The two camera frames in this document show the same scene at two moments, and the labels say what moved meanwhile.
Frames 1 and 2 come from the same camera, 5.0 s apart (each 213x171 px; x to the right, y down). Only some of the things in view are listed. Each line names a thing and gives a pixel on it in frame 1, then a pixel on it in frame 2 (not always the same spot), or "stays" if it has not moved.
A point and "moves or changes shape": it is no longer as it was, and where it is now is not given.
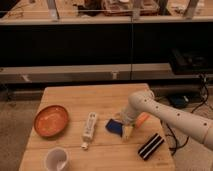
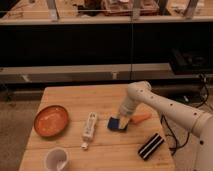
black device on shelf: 189,63 stays
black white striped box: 151,146 stays
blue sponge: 114,126 moves or changes shape
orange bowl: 51,121 stays
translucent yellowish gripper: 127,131 -> 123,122
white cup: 57,159 stays
